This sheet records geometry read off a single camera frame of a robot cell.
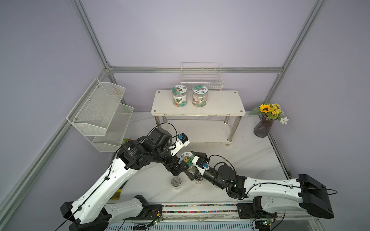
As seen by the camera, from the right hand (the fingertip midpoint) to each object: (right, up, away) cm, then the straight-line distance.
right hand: (187, 159), depth 68 cm
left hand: (-4, 0, -5) cm, 6 cm away
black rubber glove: (-39, -23, +10) cm, 46 cm away
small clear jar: (-6, -15, +10) cm, 20 cm away
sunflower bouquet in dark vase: (+50, +24, +19) cm, 58 cm away
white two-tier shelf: (+23, +19, +38) cm, 48 cm away
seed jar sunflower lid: (+1, +2, -4) cm, 4 cm away
